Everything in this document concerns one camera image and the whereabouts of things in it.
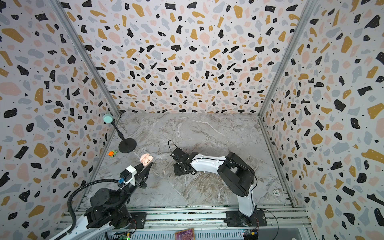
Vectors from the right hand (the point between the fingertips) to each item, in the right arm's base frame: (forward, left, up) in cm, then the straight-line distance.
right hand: (176, 169), depth 88 cm
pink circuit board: (-31, -8, -1) cm, 33 cm away
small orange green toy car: (+10, +42, 0) cm, 43 cm away
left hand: (-8, +7, +26) cm, 28 cm away
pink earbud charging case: (-8, +8, +27) cm, 30 cm away
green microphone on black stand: (+17, +36, -1) cm, 40 cm away
